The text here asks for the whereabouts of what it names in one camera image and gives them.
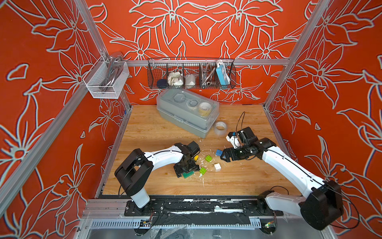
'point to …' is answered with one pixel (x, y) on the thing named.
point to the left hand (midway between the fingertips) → (191, 171)
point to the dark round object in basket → (161, 83)
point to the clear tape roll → (220, 128)
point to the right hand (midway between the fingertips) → (224, 156)
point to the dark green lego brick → (186, 175)
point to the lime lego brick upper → (208, 158)
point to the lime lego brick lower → (203, 171)
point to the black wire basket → (191, 73)
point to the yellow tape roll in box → (204, 109)
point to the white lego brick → (217, 167)
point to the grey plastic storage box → (193, 112)
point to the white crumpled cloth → (175, 78)
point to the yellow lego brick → (196, 158)
